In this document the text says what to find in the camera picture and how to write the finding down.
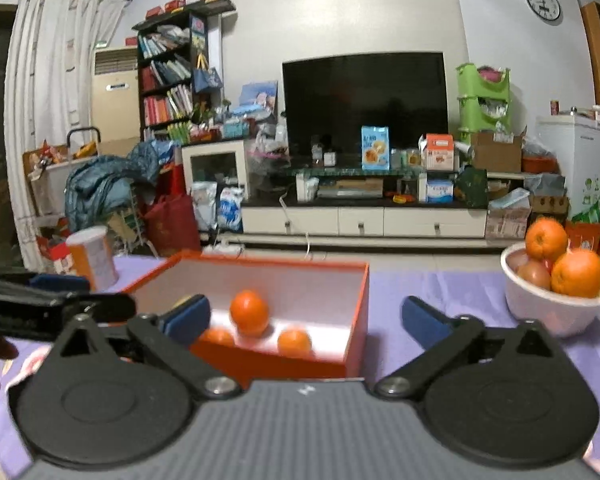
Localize orange white carton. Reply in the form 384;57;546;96
425;134;455;171

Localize white storage bin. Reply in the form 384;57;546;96
30;157;98;216

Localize beige standing air conditioner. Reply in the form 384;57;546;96
91;47;141;143

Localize blue white bag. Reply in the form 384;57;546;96
217;187;244;233

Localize blue white box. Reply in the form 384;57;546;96
426;179;455;204

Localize orange cardboard box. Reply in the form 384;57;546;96
121;251;370;386

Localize black bookshelf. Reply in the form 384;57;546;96
132;7;216;146

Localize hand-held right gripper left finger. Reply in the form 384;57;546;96
52;294;242;402

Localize wooden shelf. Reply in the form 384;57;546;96
580;1;600;126

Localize green stacking bins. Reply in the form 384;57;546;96
455;62;512;143

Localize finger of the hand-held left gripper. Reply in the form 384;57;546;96
0;270;92;294
62;291;137;328

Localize black flat television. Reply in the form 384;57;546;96
282;51;449;168

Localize brown bottle carton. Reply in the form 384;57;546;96
530;195;570;218

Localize small orange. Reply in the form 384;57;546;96
198;328;236;347
277;329;313;358
230;290;271;337

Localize clear bag of masks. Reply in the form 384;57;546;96
489;187;531;211

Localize white television stand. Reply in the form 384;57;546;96
241;167;528;248

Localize pink carton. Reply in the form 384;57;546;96
485;207;531;240

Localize white glass cabinet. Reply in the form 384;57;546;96
181;140;251;201

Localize red shopping bag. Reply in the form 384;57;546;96
144;194;202;257

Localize blue snack bag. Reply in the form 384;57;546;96
361;126;391;171

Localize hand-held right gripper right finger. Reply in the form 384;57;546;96
374;296;563;402

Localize blue puffer jacket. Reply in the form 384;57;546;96
65;142;161;233

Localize red basin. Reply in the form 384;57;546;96
522;156;558;173

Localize brown cardboard box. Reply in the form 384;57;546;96
472;132;523;173

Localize white bowl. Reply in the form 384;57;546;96
500;242;600;338

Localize white chest freezer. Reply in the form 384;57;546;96
537;115;600;221

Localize orange white canister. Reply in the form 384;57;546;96
66;226;120;291

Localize blue tote bag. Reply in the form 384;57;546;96
192;55;223;93

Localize white curtain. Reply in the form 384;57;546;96
5;0;131;271

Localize round wall clock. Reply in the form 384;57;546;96
525;0;562;22

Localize white plastic bag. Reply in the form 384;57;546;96
191;182;219;233

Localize dark green bag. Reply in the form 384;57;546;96
455;167;488;209

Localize blue printed poster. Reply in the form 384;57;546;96
240;81;278;116

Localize purple floral tablecloth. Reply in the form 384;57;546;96
0;255;600;480

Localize red carton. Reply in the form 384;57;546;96
37;237;73;275

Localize black trolley handle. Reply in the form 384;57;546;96
66;127;103;153

